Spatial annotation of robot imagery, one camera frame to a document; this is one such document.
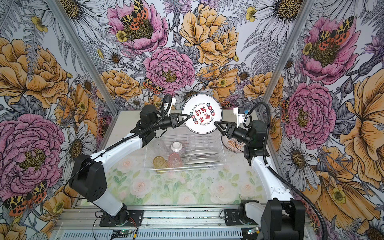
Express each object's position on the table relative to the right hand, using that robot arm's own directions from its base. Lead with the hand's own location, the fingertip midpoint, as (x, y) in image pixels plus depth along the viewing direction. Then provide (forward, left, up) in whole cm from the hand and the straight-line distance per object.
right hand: (216, 127), depth 72 cm
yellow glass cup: (-8, +30, -19) cm, 37 cm away
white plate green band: (-11, +7, -14) cm, 19 cm away
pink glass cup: (-8, +22, -18) cm, 29 cm away
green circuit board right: (-38, -17, -31) cm, 52 cm away
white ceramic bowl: (-6, +7, -14) cm, 17 cm away
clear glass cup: (+4, +21, -23) cm, 31 cm away
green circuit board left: (-37, +46, -30) cm, 66 cm away
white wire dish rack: (+3, +30, -20) cm, 37 cm away
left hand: (+4, +12, +1) cm, 13 cm away
